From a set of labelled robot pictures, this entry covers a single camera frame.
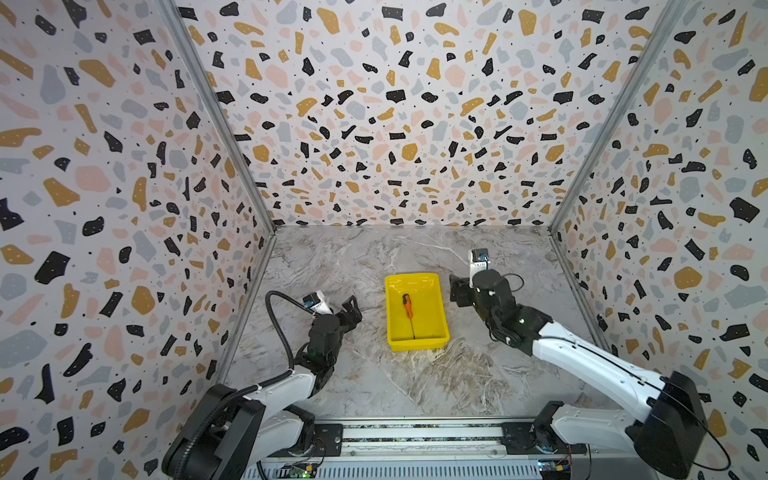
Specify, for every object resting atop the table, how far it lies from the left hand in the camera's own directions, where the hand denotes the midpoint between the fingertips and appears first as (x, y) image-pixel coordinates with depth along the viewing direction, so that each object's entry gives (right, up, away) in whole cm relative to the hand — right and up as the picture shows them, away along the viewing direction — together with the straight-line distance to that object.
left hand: (349, 302), depth 87 cm
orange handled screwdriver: (+17, -1, +11) cm, 20 cm away
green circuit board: (-9, -37, -16) cm, 42 cm away
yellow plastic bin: (+24, -7, +8) cm, 26 cm away
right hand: (+32, +8, -7) cm, 34 cm away
